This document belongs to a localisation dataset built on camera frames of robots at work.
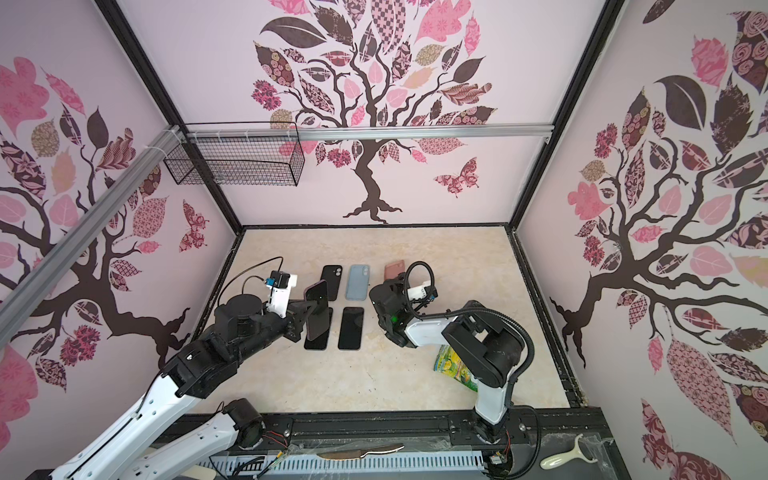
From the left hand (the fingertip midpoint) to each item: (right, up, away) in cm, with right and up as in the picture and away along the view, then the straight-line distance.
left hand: (313, 308), depth 69 cm
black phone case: (-3, +5, +37) cm, 38 cm away
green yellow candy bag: (+35, -18, +14) cm, 42 cm away
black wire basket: (-32, +46, +26) cm, 61 cm away
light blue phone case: (+6, +3, +36) cm, 36 cm away
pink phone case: (+19, +7, +32) cm, 38 cm away
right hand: (+20, +8, +21) cm, 30 cm away
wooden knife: (+10, -35, +1) cm, 37 cm away
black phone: (+6, -11, +24) cm, 27 cm away
